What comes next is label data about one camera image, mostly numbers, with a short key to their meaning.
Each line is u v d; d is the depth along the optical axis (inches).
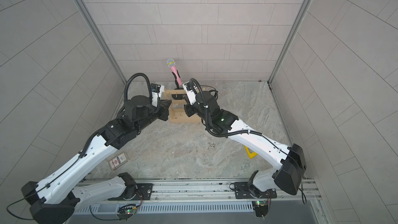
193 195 27.9
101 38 36.1
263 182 22.7
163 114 22.8
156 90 21.4
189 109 23.9
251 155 32.4
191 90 22.3
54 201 14.6
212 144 34.1
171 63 36.0
